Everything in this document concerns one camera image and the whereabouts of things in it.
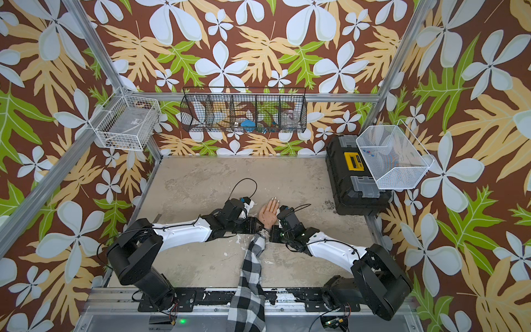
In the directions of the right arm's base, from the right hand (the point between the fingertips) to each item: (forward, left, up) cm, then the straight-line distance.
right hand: (267, 232), depth 87 cm
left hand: (+3, +2, +3) cm, 4 cm away
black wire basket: (+50, +12, +28) cm, 58 cm away
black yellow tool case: (+18, -37, +13) cm, 43 cm away
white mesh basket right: (+23, -53, +22) cm, 62 cm away
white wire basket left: (+36, +60, +30) cm, 76 cm away
